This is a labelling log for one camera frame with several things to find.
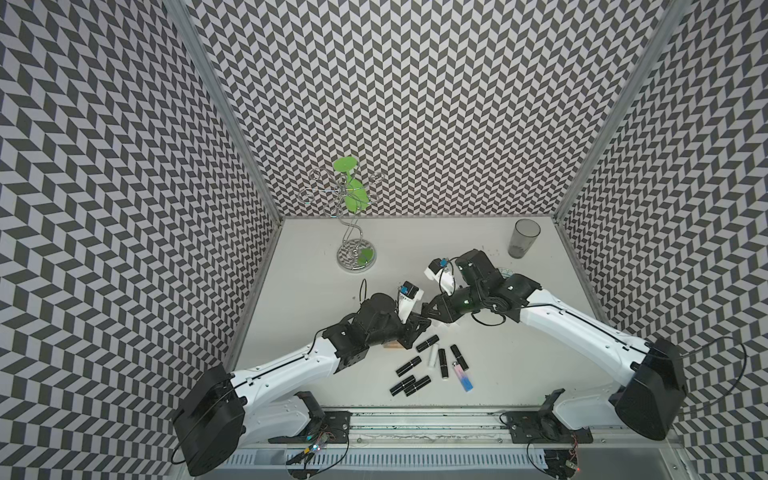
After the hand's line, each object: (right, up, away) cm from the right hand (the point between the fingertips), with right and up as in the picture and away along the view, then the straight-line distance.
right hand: (428, 317), depth 74 cm
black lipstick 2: (-7, -20, +4) cm, 21 cm away
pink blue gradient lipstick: (+10, -18, +6) cm, 22 cm away
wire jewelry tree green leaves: (-22, +33, +10) cm, 41 cm away
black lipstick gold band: (+5, -15, +8) cm, 18 cm away
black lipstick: (-6, -16, +6) cm, 18 cm away
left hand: (-1, -2, +2) cm, 3 cm away
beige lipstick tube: (-8, -5, -5) cm, 11 cm away
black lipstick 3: (-3, -19, +5) cm, 20 cm away
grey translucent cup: (+33, +21, +23) cm, 45 cm away
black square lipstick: (+9, -14, +9) cm, 19 cm away
